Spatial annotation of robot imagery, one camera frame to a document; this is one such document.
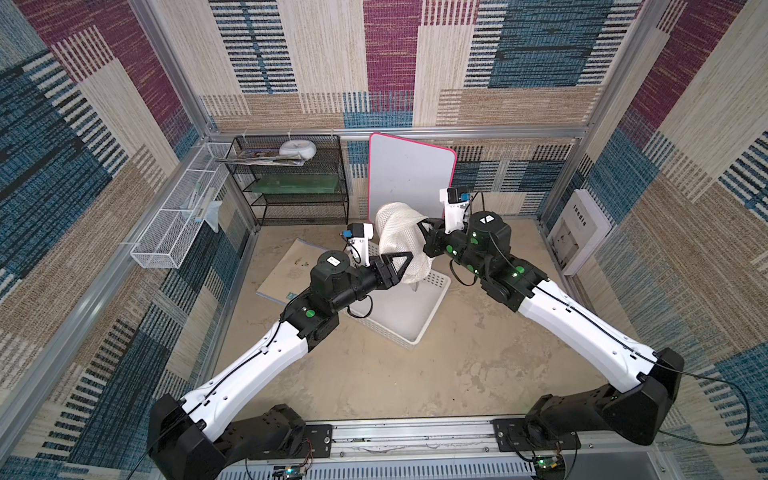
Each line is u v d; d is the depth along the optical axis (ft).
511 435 2.40
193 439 1.22
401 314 3.15
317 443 2.40
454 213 1.96
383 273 1.94
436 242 2.00
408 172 2.98
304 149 2.93
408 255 2.12
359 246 2.02
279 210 3.91
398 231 2.08
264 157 3.03
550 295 1.55
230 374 1.43
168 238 3.00
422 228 2.21
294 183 3.16
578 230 3.19
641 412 1.26
